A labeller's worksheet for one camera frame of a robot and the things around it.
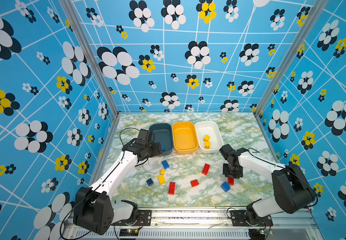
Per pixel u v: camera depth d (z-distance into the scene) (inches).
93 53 34.1
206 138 40.2
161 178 34.0
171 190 32.0
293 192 17.1
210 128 42.8
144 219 28.5
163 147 38.9
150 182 33.0
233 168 28.7
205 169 35.0
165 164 35.8
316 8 26.9
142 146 24.7
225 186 32.3
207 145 39.0
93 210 15.5
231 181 33.1
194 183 33.3
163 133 43.1
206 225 28.4
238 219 28.4
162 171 35.0
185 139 40.4
